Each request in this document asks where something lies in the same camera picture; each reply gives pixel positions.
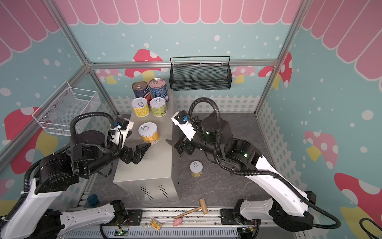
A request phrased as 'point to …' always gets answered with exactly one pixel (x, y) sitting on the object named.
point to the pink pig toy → (177, 221)
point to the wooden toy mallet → (203, 206)
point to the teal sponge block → (93, 200)
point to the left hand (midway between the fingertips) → (139, 142)
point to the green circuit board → (121, 233)
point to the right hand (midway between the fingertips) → (175, 130)
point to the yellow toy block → (155, 224)
